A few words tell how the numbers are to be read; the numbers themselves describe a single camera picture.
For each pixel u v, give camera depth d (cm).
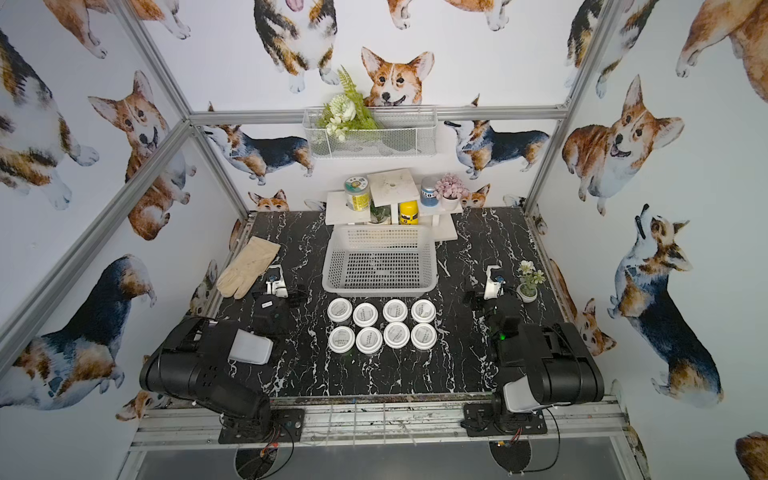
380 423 75
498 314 71
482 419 74
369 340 82
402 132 93
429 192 97
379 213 110
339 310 87
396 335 82
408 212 107
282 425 73
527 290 92
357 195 97
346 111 78
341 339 82
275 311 71
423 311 87
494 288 79
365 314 86
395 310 88
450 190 93
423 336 82
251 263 106
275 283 77
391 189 98
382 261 106
